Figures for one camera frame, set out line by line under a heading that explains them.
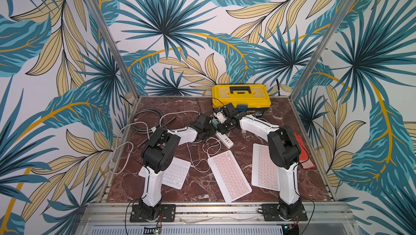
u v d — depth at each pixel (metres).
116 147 0.95
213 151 0.93
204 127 0.80
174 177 0.84
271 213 0.72
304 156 0.96
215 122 0.97
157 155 0.53
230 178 0.84
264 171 0.86
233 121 0.73
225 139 0.95
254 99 0.97
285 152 0.54
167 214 0.73
